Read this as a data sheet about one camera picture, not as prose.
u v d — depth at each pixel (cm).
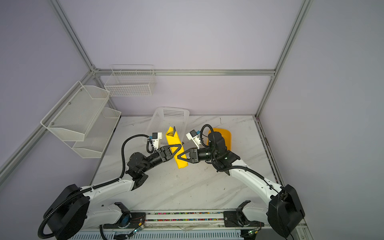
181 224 73
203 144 66
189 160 64
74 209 41
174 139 68
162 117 115
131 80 96
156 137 67
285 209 40
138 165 61
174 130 69
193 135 66
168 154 64
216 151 59
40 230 37
